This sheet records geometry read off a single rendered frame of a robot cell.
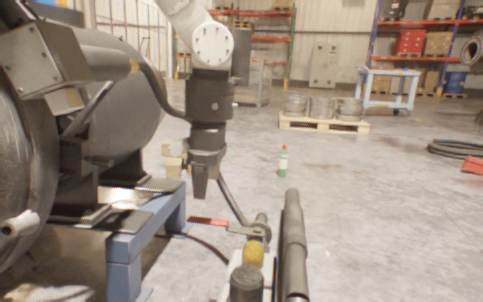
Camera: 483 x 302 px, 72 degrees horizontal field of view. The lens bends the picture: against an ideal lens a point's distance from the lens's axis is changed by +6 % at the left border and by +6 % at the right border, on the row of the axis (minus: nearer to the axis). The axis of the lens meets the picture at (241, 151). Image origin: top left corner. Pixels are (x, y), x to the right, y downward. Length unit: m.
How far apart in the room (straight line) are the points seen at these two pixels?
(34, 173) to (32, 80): 0.18
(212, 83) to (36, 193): 0.41
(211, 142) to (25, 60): 0.33
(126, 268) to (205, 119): 0.69
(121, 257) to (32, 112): 0.56
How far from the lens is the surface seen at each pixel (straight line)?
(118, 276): 1.15
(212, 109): 0.54
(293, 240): 0.43
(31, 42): 0.66
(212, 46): 0.52
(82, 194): 1.20
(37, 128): 0.71
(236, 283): 0.46
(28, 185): 0.74
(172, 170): 2.27
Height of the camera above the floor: 0.78
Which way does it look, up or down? 15 degrees down
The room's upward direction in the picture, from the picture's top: 3 degrees clockwise
